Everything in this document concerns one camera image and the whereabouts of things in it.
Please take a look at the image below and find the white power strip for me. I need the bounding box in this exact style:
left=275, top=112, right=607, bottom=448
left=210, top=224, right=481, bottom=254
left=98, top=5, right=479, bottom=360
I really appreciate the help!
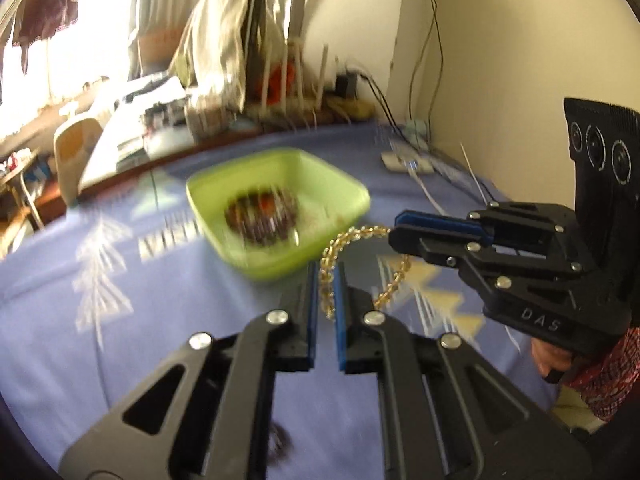
left=382, top=150, right=436, bottom=176

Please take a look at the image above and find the window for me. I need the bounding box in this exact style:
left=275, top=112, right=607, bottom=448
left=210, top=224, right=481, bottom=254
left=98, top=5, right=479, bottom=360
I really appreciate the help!
left=0, top=0, right=138, bottom=143

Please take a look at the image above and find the bundle of black cables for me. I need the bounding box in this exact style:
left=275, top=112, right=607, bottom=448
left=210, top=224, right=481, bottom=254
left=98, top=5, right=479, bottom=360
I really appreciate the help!
left=356, top=72, right=432, bottom=142

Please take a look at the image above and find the blue printed blanket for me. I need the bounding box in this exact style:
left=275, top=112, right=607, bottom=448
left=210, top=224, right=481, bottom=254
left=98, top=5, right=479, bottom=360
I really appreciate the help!
left=0, top=120, right=566, bottom=480

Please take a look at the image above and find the cardboard box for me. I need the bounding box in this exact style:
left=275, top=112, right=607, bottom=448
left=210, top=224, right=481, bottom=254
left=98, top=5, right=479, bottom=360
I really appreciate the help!
left=137, top=30, right=187, bottom=64

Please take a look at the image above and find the yellow bead bracelet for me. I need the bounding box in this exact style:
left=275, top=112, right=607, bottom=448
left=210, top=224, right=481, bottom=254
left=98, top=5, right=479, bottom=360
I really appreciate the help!
left=318, top=225, right=413, bottom=320

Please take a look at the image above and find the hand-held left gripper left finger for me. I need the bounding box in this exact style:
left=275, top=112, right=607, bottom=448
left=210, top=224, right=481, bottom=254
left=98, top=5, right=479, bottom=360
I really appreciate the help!
left=57, top=260, right=321, bottom=480

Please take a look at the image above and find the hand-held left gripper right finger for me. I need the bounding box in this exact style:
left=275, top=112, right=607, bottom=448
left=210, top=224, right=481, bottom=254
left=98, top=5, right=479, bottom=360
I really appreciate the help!
left=334, top=261, right=593, bottom=480

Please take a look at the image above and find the light green power strip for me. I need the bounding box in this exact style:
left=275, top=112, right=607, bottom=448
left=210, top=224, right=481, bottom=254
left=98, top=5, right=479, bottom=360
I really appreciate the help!
left=400, top=119, right=433, bottom=149

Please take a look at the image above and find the long black wall cable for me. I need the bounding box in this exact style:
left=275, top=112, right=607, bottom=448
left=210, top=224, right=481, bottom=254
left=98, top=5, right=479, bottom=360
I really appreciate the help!
left=409, top=0, right=447, bottom=127

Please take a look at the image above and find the green plastic basin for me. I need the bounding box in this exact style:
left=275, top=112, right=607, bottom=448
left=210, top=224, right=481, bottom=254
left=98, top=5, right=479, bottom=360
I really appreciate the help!
left=186, top=147, right=372, bottom=281

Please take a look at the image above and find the red cloth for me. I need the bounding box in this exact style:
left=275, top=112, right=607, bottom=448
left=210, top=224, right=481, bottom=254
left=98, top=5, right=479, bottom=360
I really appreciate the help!
left=267, top=62, right=292, bottom=107

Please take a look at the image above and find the person's right hand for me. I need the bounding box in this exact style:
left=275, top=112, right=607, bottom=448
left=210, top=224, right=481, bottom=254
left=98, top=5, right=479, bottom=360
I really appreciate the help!
left=531, top=337, right=572, bottom=379

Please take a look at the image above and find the dark bead bracelet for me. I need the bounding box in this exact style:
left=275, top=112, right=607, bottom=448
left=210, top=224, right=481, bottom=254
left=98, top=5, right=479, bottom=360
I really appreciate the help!
left=224, top=186, right=301, bottom=247

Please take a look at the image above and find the white cable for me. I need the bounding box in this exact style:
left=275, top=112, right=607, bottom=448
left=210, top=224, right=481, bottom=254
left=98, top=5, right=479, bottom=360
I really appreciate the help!
left=407, top=160, right=447, bottom=217

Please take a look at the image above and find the wooden desk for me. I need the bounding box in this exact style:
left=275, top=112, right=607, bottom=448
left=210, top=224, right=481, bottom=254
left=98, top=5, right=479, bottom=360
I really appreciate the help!
left=35, top=75, right=381, bottom=227

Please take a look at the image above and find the white slatted rack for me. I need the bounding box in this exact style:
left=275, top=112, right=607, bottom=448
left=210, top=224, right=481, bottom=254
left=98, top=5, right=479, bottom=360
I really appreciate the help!
left=260, top=42, right=332, bottom=122

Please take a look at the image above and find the beige chair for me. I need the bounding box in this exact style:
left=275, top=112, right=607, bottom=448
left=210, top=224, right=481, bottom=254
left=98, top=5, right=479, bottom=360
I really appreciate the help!
left=53, top=112, right=107, bottom=197

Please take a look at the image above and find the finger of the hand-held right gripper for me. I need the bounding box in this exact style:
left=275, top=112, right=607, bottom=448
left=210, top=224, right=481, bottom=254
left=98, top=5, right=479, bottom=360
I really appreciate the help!
left=389, top=228, right=597, bottom=307
left=394, top=201, right=577, bottom=249

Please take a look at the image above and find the clear plastic bag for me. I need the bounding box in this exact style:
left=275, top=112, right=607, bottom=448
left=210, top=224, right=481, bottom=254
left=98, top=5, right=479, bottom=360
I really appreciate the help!
left=185, top=92, right=237, bottom=134

